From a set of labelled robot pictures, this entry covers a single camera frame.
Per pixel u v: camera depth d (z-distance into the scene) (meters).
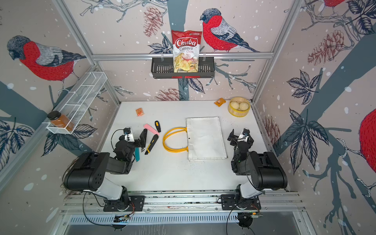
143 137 0.90
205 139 0.97
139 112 1.14
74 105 0.77
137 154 0.92
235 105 1.10
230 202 0.73
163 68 0.95
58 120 0.60
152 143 0.95
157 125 1.05
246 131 0.75
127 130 0.77
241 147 0.71
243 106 1.10
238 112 1.10
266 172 0.45
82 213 0.72
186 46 0.85
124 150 0.70
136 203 0.73
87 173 0.45
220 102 1.21
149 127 1.04
